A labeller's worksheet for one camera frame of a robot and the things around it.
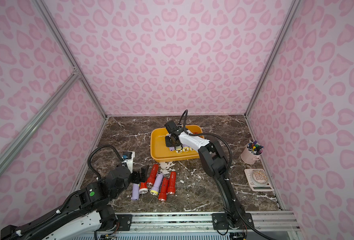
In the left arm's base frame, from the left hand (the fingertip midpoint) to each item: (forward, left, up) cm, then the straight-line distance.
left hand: (141, 164), depth 73 cm
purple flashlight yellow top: (+17, -13, -14) cm, 26 cm away
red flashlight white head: (-7, +1, -16) cm, 17 cm away
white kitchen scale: (-2, -63, -16) cm, 65 cm away
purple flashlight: (-9, +5, -16) cm, 20 cm away
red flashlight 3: (-3, -14, -16) cm, 22 cm away
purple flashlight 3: (+18, -26, -17) cm, 36 cm away
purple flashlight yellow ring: (-7, -5, -16) cm, 18 cm away
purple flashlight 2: (+19, -22, -16) cm, 33 cm away
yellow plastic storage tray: (+18, -4, -18) cm, 26 cm away
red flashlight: (+4, -3, -17) cm, 17 cm away
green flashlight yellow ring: (+17, -17, -15) cm, 28 cm away
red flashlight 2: (-10, -9, -17) cm, 22 cm away
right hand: (+24, -12, -16) cm, 31 cm away
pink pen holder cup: (+11, -60, -8) cm, 61 cm away
